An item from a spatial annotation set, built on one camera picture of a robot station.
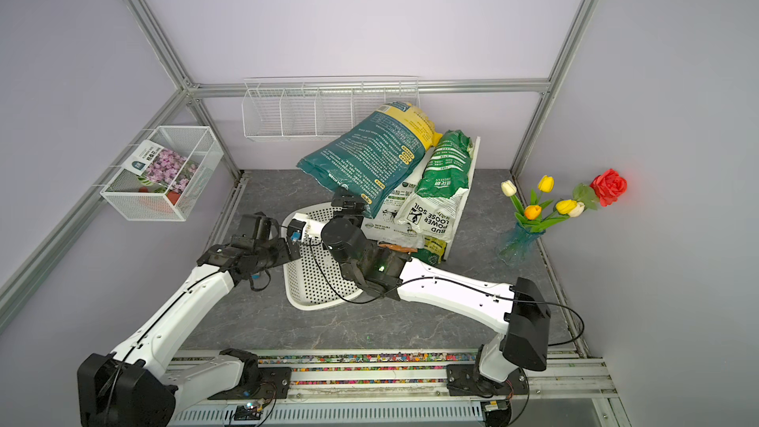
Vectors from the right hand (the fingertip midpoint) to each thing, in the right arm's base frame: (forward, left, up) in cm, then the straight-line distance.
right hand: (342, 199), depth 68 cm
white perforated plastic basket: (-5, +12, -34) cm, 37 cm away
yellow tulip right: (+1, -54, -4) cm, 54 cm away
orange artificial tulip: (-1, -45, -4) cm, 45 cm away
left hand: (-3, +18, -20) cm, 27 cm away
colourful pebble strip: (-27, -5, -36) cm, 45 cm away
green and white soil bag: (+7, -23, -14) cm, 27 cm away
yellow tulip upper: (+9, -52, -5) cm, 53 cm away
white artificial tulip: (+8, -43, -6) cm, 44 cm away
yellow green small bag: (+3, -25, -31) cm, 40 cm away
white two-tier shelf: (+1, -28, -5) cm, 29 cm away
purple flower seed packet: (+10, +47, 0) cm, 48 cm away
